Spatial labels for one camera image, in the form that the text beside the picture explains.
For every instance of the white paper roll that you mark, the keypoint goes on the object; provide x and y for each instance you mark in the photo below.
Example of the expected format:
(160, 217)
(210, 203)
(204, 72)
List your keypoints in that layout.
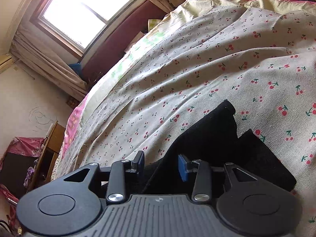
(50, 129)

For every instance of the pink floral cloth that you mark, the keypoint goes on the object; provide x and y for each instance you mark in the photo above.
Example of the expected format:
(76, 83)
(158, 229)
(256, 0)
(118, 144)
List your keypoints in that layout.
(24, 145)

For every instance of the silver rod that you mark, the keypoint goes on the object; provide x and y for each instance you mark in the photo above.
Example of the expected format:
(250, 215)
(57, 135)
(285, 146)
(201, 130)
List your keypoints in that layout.
(12, 200)

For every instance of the window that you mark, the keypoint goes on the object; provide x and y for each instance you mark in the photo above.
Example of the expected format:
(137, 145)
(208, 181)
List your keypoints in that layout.
(84, 9)

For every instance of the yellow green packet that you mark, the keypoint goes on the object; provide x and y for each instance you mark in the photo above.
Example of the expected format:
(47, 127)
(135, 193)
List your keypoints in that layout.
(154, 26)

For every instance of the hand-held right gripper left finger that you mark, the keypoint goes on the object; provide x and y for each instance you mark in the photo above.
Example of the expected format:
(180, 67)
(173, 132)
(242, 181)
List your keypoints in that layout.
(140, 161)

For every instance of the brown paper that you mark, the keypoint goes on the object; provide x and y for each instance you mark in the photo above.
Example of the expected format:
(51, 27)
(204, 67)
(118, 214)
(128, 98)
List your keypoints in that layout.
(135, 40)

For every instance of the black pants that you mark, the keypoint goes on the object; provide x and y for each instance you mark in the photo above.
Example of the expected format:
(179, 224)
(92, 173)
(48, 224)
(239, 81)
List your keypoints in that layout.
(209, 138)

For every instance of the wooden cabinet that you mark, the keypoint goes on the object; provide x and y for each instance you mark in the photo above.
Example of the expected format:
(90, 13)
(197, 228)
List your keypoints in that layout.
(53, 150)

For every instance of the blue bag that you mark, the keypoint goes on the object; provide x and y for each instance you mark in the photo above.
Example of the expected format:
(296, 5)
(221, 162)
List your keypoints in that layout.
(76, 69)

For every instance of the beige air conditioner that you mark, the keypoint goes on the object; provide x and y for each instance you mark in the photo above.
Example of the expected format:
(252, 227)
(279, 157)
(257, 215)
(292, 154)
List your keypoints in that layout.
(5, 64)

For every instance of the purple cloth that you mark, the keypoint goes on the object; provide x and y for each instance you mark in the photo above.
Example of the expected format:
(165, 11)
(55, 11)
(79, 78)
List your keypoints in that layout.
(29, 176)

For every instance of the black television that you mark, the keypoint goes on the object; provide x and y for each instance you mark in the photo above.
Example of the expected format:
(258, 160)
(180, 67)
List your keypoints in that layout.
(14, 172)

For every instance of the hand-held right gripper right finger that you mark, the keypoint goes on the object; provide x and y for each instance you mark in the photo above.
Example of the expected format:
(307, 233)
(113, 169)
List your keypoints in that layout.
(183, 167)

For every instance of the pink floral bedsheet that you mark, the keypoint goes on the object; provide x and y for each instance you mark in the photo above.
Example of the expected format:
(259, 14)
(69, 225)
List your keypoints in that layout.
(74, 121)

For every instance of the cherry print bedsheet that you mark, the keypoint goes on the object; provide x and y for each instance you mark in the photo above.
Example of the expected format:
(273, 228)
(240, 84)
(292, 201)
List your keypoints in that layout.
(197, 66)

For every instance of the maroon padded bench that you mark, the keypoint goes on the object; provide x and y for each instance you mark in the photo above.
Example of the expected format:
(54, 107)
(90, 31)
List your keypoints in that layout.
(111, 42)

